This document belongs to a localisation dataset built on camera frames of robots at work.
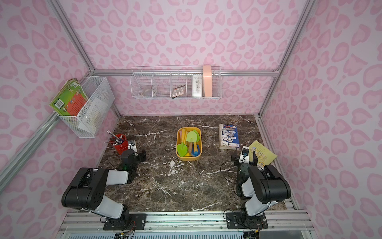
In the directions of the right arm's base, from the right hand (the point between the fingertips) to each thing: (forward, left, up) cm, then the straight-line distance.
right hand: (245, 149), depth 87 cm
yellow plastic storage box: (+19, +35, -5) cm, 40 cm away
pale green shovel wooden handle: (+13, +33, -5) cm, 35 cm away
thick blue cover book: (+15, +7, -8) cm, 18 cm away
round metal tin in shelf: (+31, +60, +18) cm, 70 cm away
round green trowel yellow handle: (+15, +28, -6) cm, 32 cm away
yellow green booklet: (+2, -15, -11) cm, 19 cm away
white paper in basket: (+8, +85, +19) cm, 87 cm away
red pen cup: (+1, +73, +6) cm, 73 cm away
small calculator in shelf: (+31, +40, +19) cm, 54 cm away
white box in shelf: (+33, +29, +21) cm, 48 cm away
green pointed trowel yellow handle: (+4, +38, -5) cm, 39 cm away
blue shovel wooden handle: (+1, +29, -3) cm, 29 cm away
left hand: (+3, +67, -3) cm, 67 cm away
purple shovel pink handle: (+13, +41, -6) cm, 43 cm away
